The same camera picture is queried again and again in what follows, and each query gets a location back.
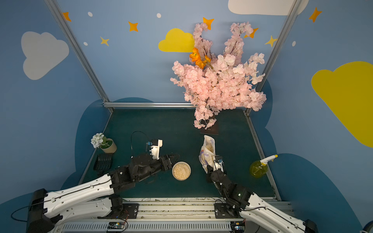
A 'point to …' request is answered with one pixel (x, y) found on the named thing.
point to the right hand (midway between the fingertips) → (211, 164)
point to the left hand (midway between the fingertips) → (177, 154)
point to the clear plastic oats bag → (207, 154)
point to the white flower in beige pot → (106, 144)
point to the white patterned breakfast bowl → (181, 171)
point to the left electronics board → (115, 225)
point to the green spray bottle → (259, 169)
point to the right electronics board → (238, 226)
